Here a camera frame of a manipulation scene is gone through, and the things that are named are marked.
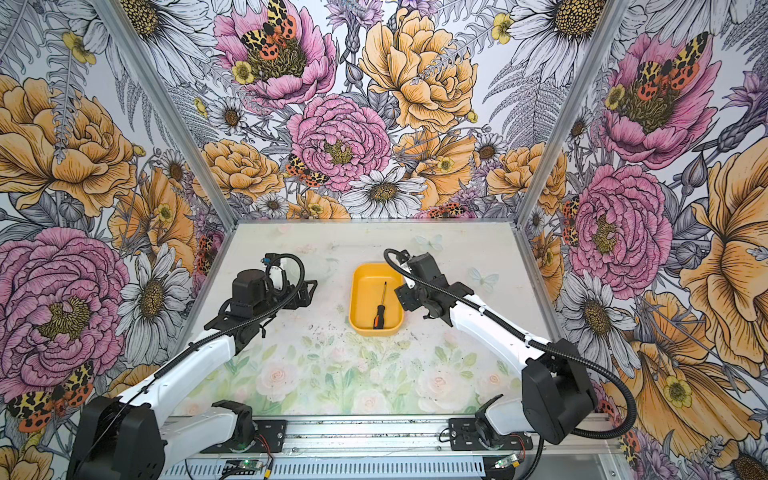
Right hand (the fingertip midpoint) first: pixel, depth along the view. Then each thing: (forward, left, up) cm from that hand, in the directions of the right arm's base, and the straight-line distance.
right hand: (413, 292), depth 86 cm
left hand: (+1, +31, +1) cm, 31 cm away
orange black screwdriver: (-3, +10, -11) cm, 15 cm away
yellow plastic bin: (+7, +14, -12) cm, 20 cm away
